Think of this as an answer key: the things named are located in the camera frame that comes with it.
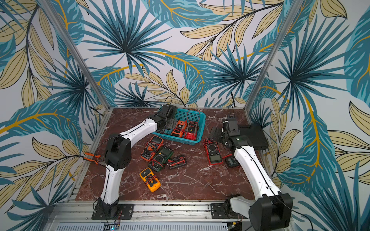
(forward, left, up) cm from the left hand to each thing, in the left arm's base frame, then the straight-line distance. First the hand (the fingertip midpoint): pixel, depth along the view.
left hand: (168, 122), depth 98 cm
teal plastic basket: (+10, -9, -4) cm, 14 cm away
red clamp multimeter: (+2, -17, -4) cm, 17 cm away
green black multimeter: (-22, +3, -7) cm, 23 cm away
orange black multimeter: (-16, +10, -6) cm, 20 cm away
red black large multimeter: (-18, -30, -7) cm, 36 cm away
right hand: (-15, -30, +10) cm, 35 cm away
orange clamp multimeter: (-3, -8, -5) cm, 10 cm away
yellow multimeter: (-36, +7, -6) cm, 38 cm away
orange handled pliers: (-24, +43, -10) cm, 50 cm away
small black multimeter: (-24, -40, -6) cm, 47 cm away
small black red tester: (-25, -7, -7) cm, 27 cm away
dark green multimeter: (-5, -2, +6) cm, 8 cm away
